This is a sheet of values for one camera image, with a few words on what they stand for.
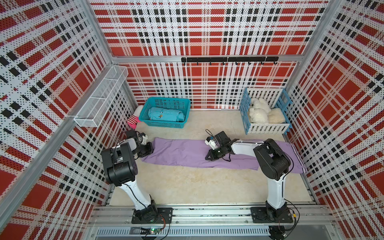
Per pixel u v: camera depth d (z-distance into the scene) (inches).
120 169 19.7
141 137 34.5
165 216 29.0
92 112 36.0
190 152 36.8
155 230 27.1
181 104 46.9
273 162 20.6
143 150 33.9
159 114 42.4
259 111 39.0
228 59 34.9
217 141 32.5
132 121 43.5
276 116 41.8
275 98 45.0
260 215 28.8
